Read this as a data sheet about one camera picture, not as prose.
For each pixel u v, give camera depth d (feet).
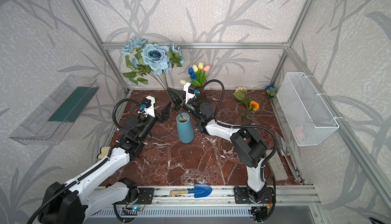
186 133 2.80
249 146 1.62
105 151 2.93
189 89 2.00
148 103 1.92
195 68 2.99
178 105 2.12
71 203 1.25
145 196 2.38
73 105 2.12
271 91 3.78
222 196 2.47
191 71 2.98
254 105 3.52
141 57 1.70
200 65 3.01
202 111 2.00
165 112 2.14
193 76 2.92
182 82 3.02
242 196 2.41
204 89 2.12
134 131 1.82
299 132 2.41
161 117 2.12
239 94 3.65
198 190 2.50
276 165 2.64
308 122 2.02
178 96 2.16
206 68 3.06
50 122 2.12
